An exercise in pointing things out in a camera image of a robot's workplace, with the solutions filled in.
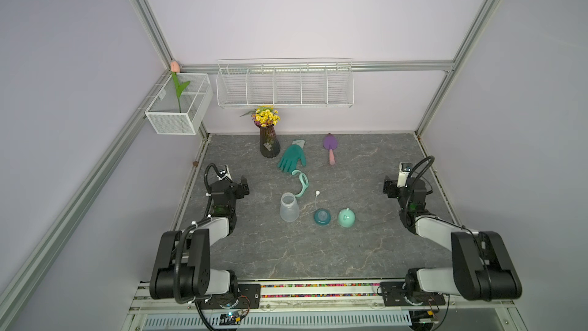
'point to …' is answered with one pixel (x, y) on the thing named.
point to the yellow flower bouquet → (264, 116)
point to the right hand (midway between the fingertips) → (397, 176)
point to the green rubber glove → (293, 152)
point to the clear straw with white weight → (317, 193)
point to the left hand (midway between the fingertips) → (232, 179)
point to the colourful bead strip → (321, 296)
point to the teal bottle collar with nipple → (321, 216)
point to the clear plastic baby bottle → (289, 207)
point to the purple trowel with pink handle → (330, 142)
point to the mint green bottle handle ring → (305, 181)
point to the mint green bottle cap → (346, 217)
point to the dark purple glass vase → (269, 145)
